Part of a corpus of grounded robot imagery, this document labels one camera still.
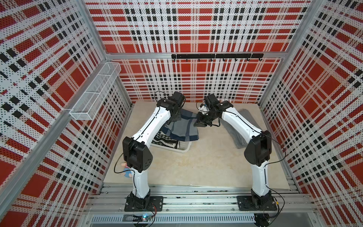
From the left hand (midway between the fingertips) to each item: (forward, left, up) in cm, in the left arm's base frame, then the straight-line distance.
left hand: (174, 117), depth 86 cm
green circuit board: (-50, +14, -19) cm, 55 cm away
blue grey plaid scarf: (-4, -5, -7) cm, 9 cm away
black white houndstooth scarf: (-7, +9, -14) cm, 18 cm away
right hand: (-4, -14, -1) cm, 14 cm away
